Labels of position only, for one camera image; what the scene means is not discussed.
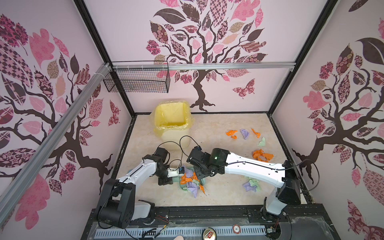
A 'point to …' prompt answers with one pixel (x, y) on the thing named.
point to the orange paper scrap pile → (259, 155)
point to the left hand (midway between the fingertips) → (168, 180)
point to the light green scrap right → (262, 143)
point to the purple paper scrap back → (244, 133)
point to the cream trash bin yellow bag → (172, 121)
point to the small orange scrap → (258, 134)
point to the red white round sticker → (236, 229)
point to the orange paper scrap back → (231, 132)
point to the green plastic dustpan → (184, 186)
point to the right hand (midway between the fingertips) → (198, 170)
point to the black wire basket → (144, 76)
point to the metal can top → (209, 233)
